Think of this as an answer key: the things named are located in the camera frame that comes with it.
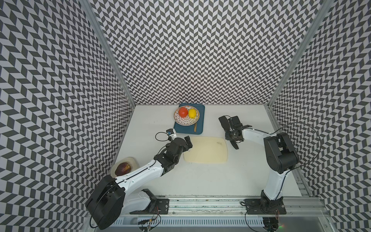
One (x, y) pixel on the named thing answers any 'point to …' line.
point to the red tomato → (183, 112)
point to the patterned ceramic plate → (186, 121)
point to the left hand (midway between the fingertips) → (183, 140)
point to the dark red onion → (122, 168)
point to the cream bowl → (133, 163)
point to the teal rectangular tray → (190, 129)
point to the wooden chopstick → (195, 127)
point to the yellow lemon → (192, 113)
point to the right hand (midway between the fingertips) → (229, 137)
